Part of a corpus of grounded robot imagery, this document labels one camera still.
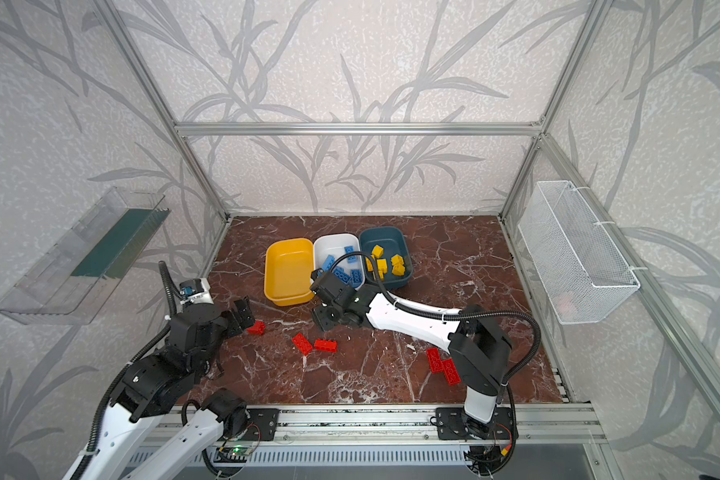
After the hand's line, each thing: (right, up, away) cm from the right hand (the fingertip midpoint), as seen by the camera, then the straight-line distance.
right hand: (324, 303), depth 82 cm
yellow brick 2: (+16, +6, +17) cm, 24 cm away
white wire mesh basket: (+58, +10, -21) cm, 63 cm away
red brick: (-7, -13, +4) cm, 15 cm away
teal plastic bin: (+22, +13, +24) cm, 35 cm away
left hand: (-18, +4, -12) cm, 22 cm away
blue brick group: (+5, +14, +25) cm, 29 cm away
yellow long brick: (+12, +9, +20) cm, 25 cm away
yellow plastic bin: (-18, +8, +26) cm, 33 cm away
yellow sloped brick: (+15, +14, +25) cm, 32 cm away
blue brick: (-2, +10, +20) cm, 23 cm away
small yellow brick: (+21, +11, +20) cm, 31 cm away
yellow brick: (+16, +9, +20) cm, 27 cm away
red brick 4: (+35, -19, -2) cm, 40 cm away
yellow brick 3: (+22, +8, +19) cm, 30 cm away
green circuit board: (-19, -34, -11) cm, 41 cm away
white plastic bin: (+1, +13, +23) cm, 26 cm away
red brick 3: (+31, -17, +1) cm, 35 cm away
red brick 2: (0, -13, +2) cm, 13 cm away
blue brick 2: (+8, +5, +18) cm, 20 cm away
